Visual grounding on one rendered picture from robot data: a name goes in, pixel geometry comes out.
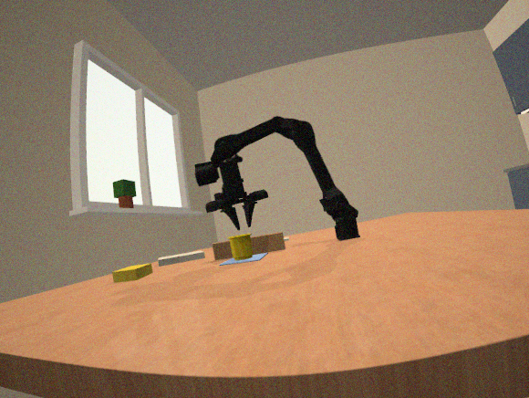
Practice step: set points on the wooden rail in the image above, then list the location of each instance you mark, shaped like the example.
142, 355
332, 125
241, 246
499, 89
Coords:
260, 244

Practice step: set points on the beige flat rectangular block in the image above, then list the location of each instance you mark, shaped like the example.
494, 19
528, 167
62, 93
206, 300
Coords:
180, 258

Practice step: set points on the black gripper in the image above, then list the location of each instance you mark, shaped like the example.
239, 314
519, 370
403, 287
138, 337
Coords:
234, 189

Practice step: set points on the yellow flat block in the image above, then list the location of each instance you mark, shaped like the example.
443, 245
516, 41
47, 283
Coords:
132, 273

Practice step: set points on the yellow cup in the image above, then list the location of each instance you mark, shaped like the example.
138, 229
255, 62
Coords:
241, 246

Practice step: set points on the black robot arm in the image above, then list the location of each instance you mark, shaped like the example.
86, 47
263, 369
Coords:
301, 133

